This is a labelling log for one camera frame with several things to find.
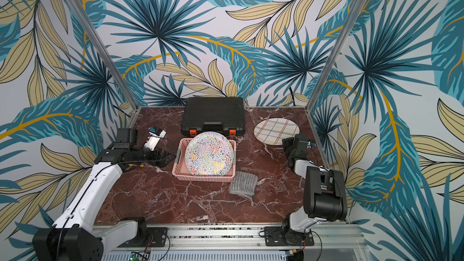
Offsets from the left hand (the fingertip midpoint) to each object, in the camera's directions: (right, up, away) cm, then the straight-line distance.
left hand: (166, 155), depth 78 cm
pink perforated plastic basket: (+3, -11, +12) cm, 16 cm away
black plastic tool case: (+21, +20, +35) cm, 46 cm away
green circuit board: (-10, -40, -7) cm, 42 cm away
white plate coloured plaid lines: (+51, +9, +25) cm, 58 cm away
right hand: (+56, +7, +16) cm, 59 cm away
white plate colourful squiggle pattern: (+17, -2, +15) cm, 22 cm away
